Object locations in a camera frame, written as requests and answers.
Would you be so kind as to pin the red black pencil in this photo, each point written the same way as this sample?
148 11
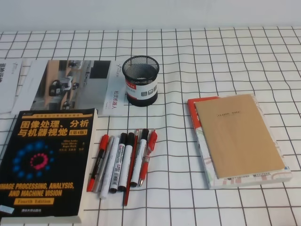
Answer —
126 195

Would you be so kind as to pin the red gel pen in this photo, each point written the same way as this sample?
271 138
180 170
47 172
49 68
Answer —
146 159

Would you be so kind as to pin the black mesh pen holder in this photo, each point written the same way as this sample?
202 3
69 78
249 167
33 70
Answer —
141 73

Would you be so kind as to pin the red marker pen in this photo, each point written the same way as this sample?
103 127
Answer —
97 162

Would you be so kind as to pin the silver grey pen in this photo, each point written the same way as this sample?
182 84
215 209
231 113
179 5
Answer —
101 169

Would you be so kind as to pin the white marker black cap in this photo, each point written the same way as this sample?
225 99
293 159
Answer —
139 158

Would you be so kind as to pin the white paint marker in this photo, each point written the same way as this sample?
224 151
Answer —
109 170

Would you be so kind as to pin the black cap whiteboard marker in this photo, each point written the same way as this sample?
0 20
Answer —
118 164

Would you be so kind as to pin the photo brochure booklet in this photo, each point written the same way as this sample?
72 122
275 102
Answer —
81 84

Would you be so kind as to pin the tan kraft notebook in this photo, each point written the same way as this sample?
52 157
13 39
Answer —
237 137

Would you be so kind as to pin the white red map-cover book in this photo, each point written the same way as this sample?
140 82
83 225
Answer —
213 181

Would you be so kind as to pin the black image processing textbook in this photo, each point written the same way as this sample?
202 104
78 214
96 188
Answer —
45 168

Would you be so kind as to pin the white grid tablecloth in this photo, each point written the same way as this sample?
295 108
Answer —
265 61

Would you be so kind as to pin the white paper sheet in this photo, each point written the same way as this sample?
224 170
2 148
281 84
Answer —
19 83

